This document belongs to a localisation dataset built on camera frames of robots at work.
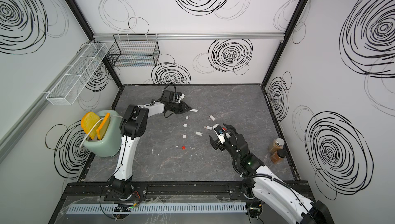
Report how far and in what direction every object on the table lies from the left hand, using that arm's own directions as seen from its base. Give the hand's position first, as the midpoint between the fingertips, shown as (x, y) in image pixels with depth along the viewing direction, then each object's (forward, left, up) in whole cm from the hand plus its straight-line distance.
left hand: (190, 109), depth 105 cm
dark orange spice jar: (-33, -48, +6) cm, 58 cm away
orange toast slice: (-27, +39, +20) cm, 52 cm away
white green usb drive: (-1, -2, 0) cm, 2 cm away
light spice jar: (-28, -48, +10) cm, 57 cm away
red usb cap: (-27, +2, -1) cm, 27 cm away
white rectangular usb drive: (-18, -7, -1) cm, 19 cm away
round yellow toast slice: (-23, +48, +20) cm, 57 cm away
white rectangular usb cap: (-6, +2, -1) cm, 7 cm away
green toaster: (-31, +38, +10) cm, 50 cm away
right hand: (-24, -17, +15) cm, 33 cm away
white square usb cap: (-20, +2, -1) cm, 20 cm away
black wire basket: (+23, +36, +31) cm, 53 cm away
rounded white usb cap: (-12, +3, -1) cm, 12 cm away
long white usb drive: (-6, -15, -1) cm, 17 cm away
